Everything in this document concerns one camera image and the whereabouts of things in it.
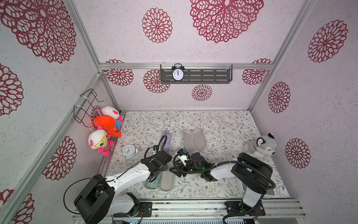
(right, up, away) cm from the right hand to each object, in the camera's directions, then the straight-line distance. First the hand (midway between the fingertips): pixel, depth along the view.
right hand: (171, 165), depth 83 cm
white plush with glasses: (-42, +16, -3) cm, 45 cm away
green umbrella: (-9, -9, -4) cm, 13 cm away
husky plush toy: (+51, +12, -5) cm, 53 cm away
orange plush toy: (-41, +25, +6) cm, 49 cm away
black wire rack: (-48, +33, -9) cm, 58 cm away
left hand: (-7, 0, +4) cm, 8 cm away
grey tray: (+54, -12, -8) cm, 56 cm away
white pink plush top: (-41, +33, +11) cm, 54 cm away
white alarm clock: (-29, +7, +9) cm, 31 cm away
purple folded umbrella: (-3, +9, +11) cm, 15 cm away
